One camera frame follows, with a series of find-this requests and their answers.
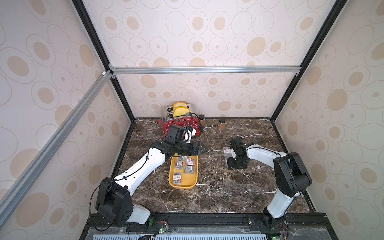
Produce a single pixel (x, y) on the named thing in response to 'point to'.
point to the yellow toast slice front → (180, 110)
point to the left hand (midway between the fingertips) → (205, 150)
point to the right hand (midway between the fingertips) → (231, 168)
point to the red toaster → (187, 121)
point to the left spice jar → (202, 120)
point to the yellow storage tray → (183, 171)
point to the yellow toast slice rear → (179, 104)
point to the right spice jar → (222, 125)
